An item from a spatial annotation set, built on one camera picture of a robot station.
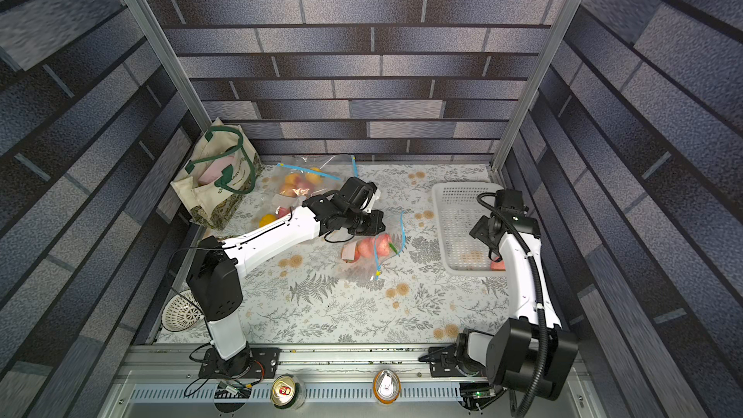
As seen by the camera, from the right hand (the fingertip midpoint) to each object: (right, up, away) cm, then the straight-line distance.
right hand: (491, 239), depth 81 cm
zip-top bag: (-66, +10, +19) cm, 69 cm away
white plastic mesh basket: (-3, +6, +25) cm, 26 cm away
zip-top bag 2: (-35, -12, +11) cm, 39 cm away
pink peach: (-67, +6, +19) cm, 69 cm away
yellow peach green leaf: (-57, +18, +29) cm, 67 cm away
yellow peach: (-66, +18, +27) cm, 74 cm away
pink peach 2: (-31, -2, +2) cm, 31 cm away
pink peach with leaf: (-61, +15, +25) cm, 67 cm away
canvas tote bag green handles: (-87, +21, +16) cm, 91 cm away
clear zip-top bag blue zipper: (-63, +19, +29) cm, 72 cm away
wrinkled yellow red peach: (-39, -6, +7) cm, 40 cm away
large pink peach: (-36, -4, +6) cm, 37 cm away
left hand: (-30, +4, -1) cm, 30 cm away
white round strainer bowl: (-90, -21, 0) cm, 92 cm away
